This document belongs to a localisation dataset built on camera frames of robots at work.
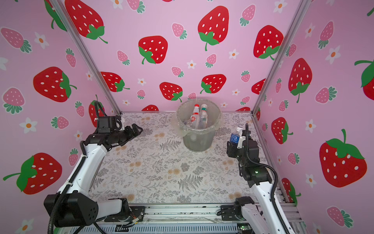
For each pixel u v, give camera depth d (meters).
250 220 0.56
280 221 0.41
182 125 0.76
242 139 0.66
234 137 0.70
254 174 0.51
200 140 0.87
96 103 0.99
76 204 0.39
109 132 0.59
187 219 0.73
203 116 0.88
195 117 0.88
